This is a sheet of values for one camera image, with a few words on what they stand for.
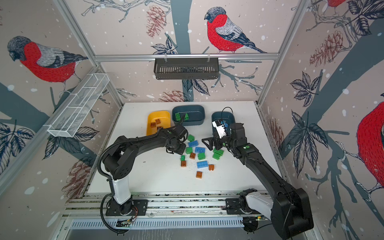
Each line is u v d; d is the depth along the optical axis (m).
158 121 1.08
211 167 0.86
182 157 0.90
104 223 0.68
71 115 0.74
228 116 1.06
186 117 1.12
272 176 0.47
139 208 0.73
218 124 0.70
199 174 0.83
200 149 0.92
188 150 0.93
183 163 0.88
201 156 0.91
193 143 0.95
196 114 1.14
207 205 0.76
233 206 0.73
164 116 1.09
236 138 0.62
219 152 0.92
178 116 1.10
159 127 1.04
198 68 1.07
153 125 1.07
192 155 0.91
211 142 0.70
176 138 0.71
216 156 0.92
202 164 0.88
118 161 0.49
